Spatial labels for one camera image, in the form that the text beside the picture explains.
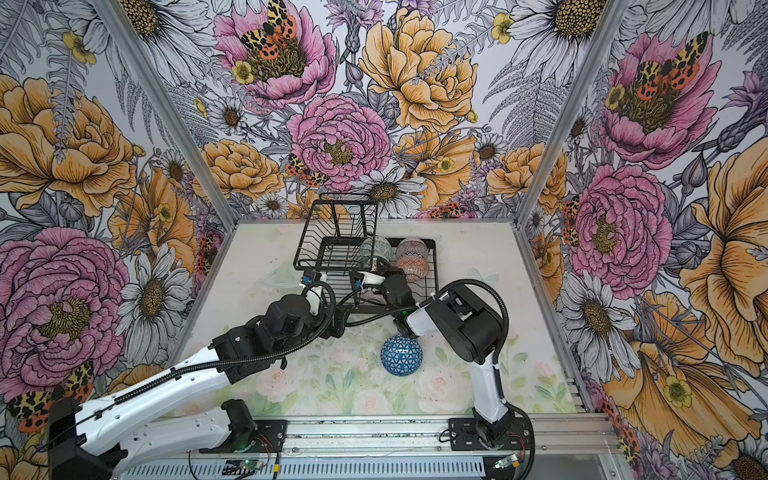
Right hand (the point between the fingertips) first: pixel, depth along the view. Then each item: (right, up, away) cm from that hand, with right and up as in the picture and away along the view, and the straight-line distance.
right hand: (383, 262), depth 95 cm
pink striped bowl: (+10, +6, +13) cm, 17 cm away
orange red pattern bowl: (+11, -2, +10) cm, 15 cm away
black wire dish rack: (-15, +9, +10) cm, 21 cm away
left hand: (-12, -11, -20) cm, 26 cm away
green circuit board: (-30, -46, -24) cm, 60 cm away
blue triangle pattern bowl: (+5, -26, -8) cm, 28 cm away
